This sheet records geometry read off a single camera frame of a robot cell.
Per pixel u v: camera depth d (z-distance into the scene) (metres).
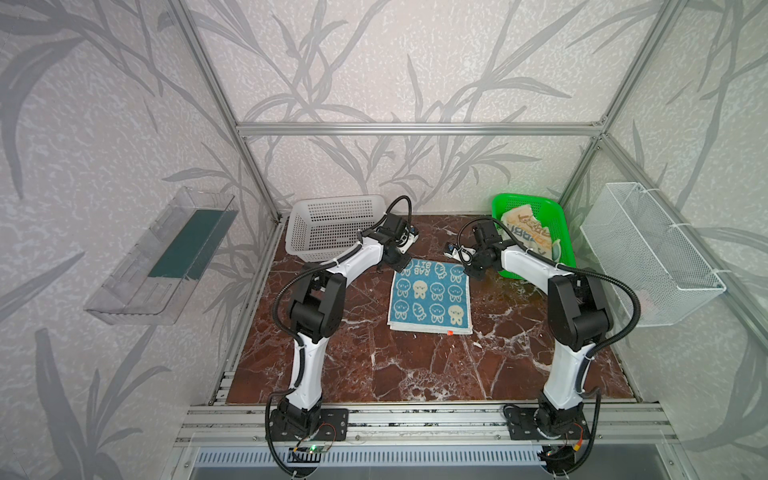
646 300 0.72
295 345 0.58
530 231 1.14
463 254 0.87
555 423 0.65
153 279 0.63
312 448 0.71
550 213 1.17
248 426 0.75
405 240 0.86
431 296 0.97
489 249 0.75
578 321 0.51
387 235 0.77
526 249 0.65
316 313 0.54
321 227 1.15
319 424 0.71
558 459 0.74
